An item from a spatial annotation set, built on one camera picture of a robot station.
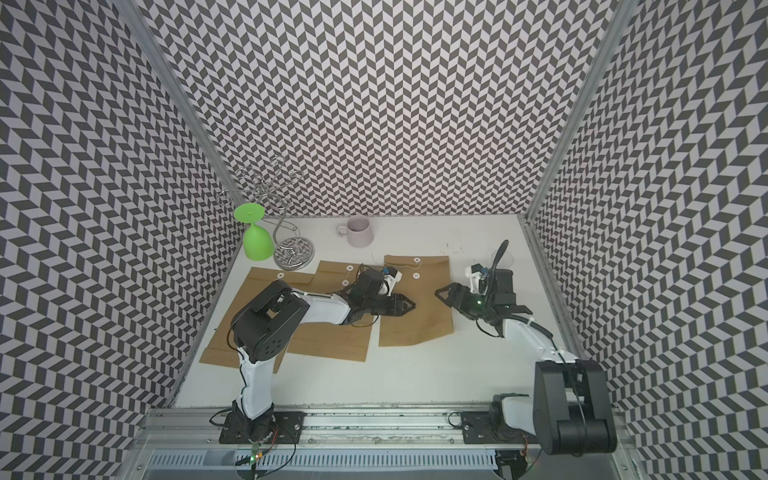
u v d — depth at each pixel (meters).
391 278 0.89
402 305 0.86
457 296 0.76
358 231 1.09
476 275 0.80
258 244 0.83
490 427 0.74
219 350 0.87
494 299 0.68
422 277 1.01
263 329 0.52
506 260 0.71
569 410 0.41
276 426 0.72
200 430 0.74
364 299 0.77
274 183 0.78
